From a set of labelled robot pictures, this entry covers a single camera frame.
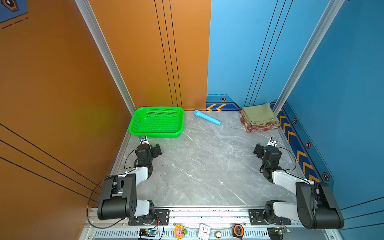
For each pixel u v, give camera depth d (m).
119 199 0.44
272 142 0.77
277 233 0.70
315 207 0.42
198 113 1.16
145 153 0.71
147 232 0.71
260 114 1.09
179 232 0.66
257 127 1.05
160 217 0.74
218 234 0.66
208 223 0.74
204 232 0.68
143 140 0.80
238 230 0.67
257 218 0.72
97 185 0.45
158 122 1.13
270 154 0.68
